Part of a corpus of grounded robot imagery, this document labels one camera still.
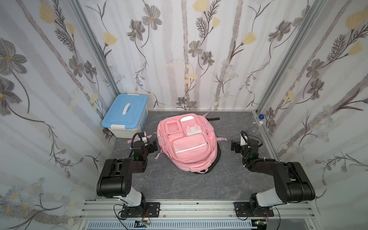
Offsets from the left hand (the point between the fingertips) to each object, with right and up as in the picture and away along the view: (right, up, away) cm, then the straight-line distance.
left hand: (149, 139), depth 94 cm
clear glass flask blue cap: (+78, +11, +9) cm, 79 cm away
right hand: (+62, +1, -2) cm, 62 cm away
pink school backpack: (+27, -2, -3) cm, 27 cm away
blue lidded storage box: (-15, +16, 0) cm, 22 cm away
